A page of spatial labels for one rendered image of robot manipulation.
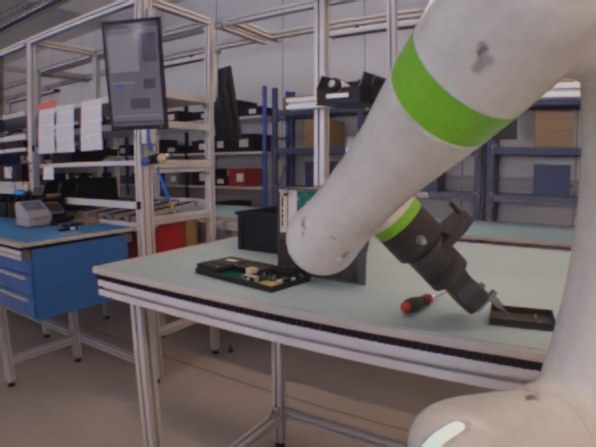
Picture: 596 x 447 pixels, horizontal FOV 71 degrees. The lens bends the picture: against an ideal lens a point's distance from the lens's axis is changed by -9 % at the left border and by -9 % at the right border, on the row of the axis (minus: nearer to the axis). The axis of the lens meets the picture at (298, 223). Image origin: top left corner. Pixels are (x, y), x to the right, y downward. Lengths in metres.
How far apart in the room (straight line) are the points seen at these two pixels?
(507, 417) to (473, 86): 0.28
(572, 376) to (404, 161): 0.27
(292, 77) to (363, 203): 5.52
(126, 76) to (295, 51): 4.00
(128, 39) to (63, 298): 1.28
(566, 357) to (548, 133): 4.08
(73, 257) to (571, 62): 2.28
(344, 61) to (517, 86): 5.34
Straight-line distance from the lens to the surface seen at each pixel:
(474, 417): 0.43
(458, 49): 0.35
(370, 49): 5.57
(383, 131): 0.43
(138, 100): 2.24
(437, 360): 0.78
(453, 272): 0.76
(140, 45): 2.23
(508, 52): 0.34
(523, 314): 0.89
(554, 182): 4.54
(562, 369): 0.51
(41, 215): 2.87
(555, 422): 0.46
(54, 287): 2.39
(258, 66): 6.34
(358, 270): 1.01
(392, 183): 0.46
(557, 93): 1.52
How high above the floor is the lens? 1.26
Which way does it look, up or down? 7 degrees down
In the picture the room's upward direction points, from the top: straight up
